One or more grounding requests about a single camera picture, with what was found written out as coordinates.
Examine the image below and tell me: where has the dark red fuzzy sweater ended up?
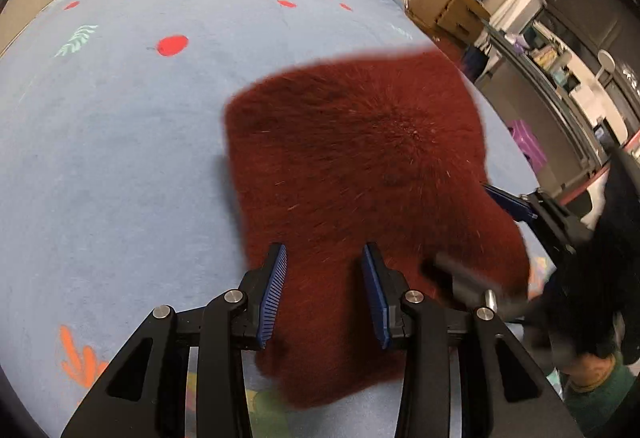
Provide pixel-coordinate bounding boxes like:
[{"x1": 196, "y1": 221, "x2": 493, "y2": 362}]
[{"x1": 224, "y1": 49, "x2": 529, "y2": 409}]

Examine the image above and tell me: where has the person's right hand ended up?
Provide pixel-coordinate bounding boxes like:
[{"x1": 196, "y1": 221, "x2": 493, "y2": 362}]
[{"x1": 561, "y1": 352, "x2": 617, "y2": 392}]

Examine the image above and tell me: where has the purple plastic stool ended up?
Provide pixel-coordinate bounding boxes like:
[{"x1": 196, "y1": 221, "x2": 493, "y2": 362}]
[{"x1": 506, "y1": 120, "x2": 548, "y2": 174}]

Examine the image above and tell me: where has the grey desk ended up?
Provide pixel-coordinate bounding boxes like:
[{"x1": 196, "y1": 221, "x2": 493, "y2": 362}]
[{"x1": 475, "y1": 26, "x2": 608, "y2": 200}]

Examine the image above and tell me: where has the blue patterned bed cover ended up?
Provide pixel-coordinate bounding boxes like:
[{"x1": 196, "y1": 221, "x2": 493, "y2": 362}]
[{"x1": 0, "y1": 0, "x2": 554, "y2": 438}]

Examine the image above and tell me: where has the wooden drawer cabinet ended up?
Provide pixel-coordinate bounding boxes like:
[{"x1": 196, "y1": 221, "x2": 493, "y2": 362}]
[{"x1": 407, "y1": 0, "x2": 490, "y2": 46}]

